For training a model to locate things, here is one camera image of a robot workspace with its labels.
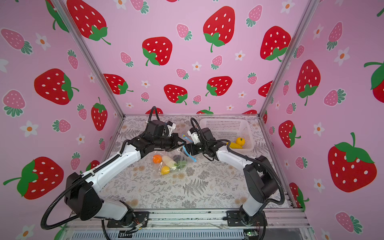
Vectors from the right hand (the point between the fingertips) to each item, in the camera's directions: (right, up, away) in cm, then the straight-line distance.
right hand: (184, 148), depth 85 cm
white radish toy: (-10, -9, +4) cm, 14 cm away
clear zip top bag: (-2, -1, -5) cm, 6 cm away
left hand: (+3, +4, -10) cm, 11 cm away
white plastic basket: (+32, +11, +26) cm, 42 cm away
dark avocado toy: (-4, -5, -4) cm, 7 cm away
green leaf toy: (-2, -9, -2) cm, 9 cm away
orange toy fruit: (-18, -8, +6) cm, 20 cm away
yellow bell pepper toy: (+37, +3, +13) cm, 39 cm away
